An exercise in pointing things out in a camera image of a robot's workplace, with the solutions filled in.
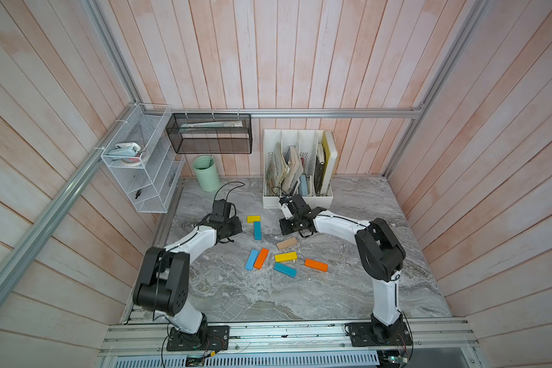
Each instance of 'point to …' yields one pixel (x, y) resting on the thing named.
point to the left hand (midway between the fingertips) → (237, 227)
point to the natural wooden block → (287, 244)
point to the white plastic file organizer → (292, 164)
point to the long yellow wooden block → (287, 257)
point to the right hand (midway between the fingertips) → (281, 225)
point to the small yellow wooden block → (252, 218)
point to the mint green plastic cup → (205, 170)
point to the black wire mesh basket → (211, 133)
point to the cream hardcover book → (329, 161)
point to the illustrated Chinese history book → (277, 171)
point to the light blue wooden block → (251, 259)
